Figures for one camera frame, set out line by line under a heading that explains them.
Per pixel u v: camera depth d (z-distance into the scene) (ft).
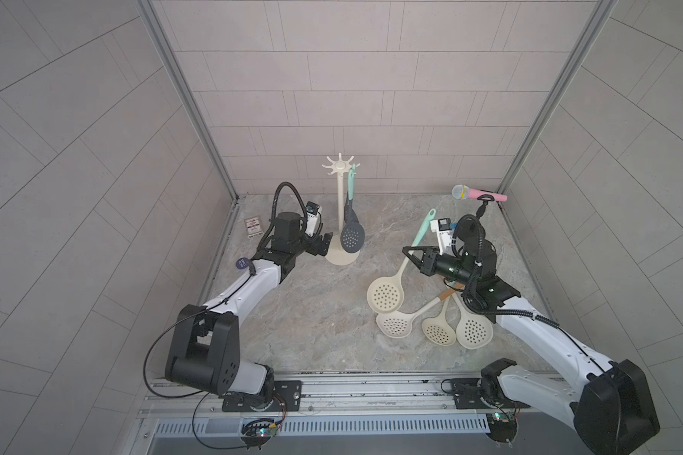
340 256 2.92
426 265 2.15
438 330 2.66
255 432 2.12
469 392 2.36
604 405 1.26
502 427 2.28
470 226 3.42
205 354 1.35
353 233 2.93
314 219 2.47
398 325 2.71
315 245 2.47
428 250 2.20
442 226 2.20
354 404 2.32
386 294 2.46
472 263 1.87
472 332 2.64
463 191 2.92
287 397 2.32
